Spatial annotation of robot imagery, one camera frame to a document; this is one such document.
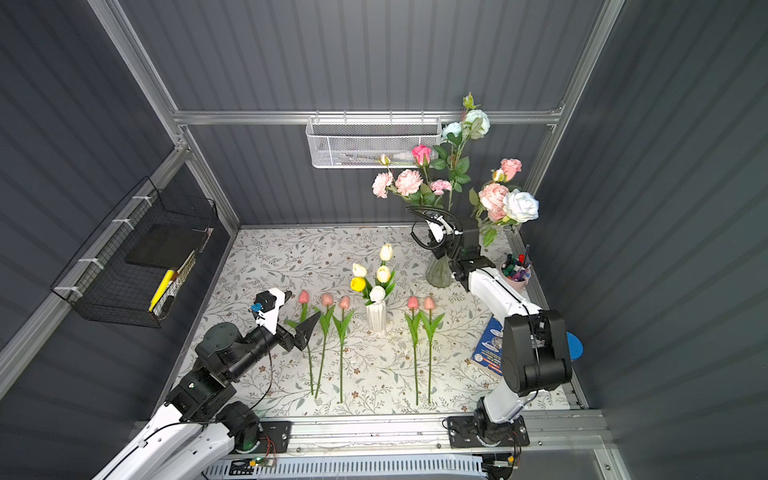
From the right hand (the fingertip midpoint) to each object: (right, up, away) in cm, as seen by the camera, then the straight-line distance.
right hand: (442, 225), depth 88 cm
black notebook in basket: (-75, -6, -10) cm, 76 cm away
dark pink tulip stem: (-8, -31, +5) cm, 33 cm away
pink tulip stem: (-3, -31, +5) cm, 32 cm away
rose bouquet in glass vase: (-1, +12, -3) cm, 13 cm away
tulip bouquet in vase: (-17, -14, -20) cm, 30 cm away
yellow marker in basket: (-71, -14, -15) cm, 74 cm away
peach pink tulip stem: (-31, -25, +8) cm, 40 cm away
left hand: (-35, -21, -21) cm, 46 cm away
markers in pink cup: (+23, -14, +3) cm, 27 cm away
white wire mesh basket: (-32, +30, +11) cm, 45 cm away
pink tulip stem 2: (-34, -23, -25) cm, 48 cm away
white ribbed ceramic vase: (-20, -26, -5) cm, 33 cm away
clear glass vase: (+1, -15, +10) cm, 19 cm away
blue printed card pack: (+13, -37, -3) cm, 39 cm away
